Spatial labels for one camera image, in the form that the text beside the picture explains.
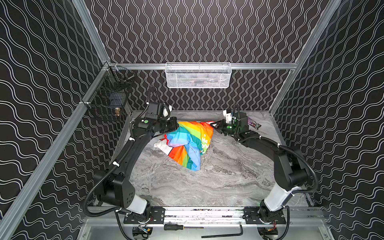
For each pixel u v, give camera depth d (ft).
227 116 2.75
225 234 2.40
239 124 2.35
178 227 2.31
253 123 3.64
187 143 2.72
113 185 1.34
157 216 2.44
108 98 3.00
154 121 1.86
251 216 2.40
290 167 1.58
